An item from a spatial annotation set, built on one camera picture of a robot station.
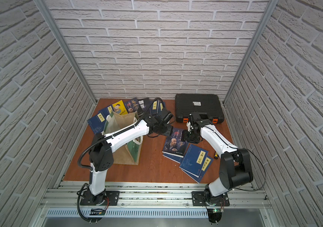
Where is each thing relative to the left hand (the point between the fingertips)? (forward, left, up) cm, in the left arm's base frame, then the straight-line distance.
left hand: (172, 130), depth 86 cm
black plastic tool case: (+28, -31, -7) cm, 42 cm away
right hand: (-4, -10, -5) cm, 12 cm away
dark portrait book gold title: (+32, +32, -11) cm, 46 cm away
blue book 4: (-15, -23, -12) cm, 30 cm away
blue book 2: (-13, -3, -13) cm, 19 cm away
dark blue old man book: (-5, -2, -12) cm, 13 cm away
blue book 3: (-14, -14, -12) cm, 23 cm away
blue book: (+15, +55, -13) cm, 59 cm away
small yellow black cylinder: (-12, -28, -11) cm, 33 cm away
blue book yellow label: (+29, +13, -13) cm, 34 cm away
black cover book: (+33, +22, -11) cm, 41 cm away
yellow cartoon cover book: (+30, +42, -12) cm, 53 cm away
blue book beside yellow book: (+26, +50, -12) cm, 58 cm away
